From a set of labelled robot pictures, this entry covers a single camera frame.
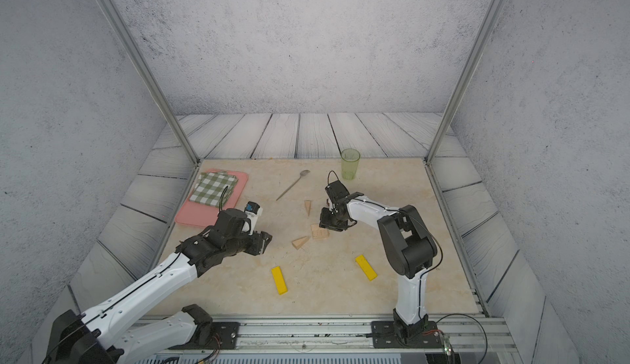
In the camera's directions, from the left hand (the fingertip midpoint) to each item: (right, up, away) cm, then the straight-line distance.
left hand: (268, 236), depth 80 cm
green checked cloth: (-32, +15, +30) cm, 46 cm away
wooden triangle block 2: (+12, +7, +22) cm, 26 cm away
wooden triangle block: (+9, -5, +11) cm, 15 cm away
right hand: (+18, +1, +15) cm, 23 cm away
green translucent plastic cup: (+30, +25, +31) cm, 50 cm away
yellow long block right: (+33, -13, +7) cm, 36 cm away
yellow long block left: (+3, -16, +4) cm, 17 cm away
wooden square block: (+16, -2, +14) cm, 22 cm away
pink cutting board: (-34, +4, +23) cm, 41 cm away
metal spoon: (+8, +21, +35) cm, 41 cm away
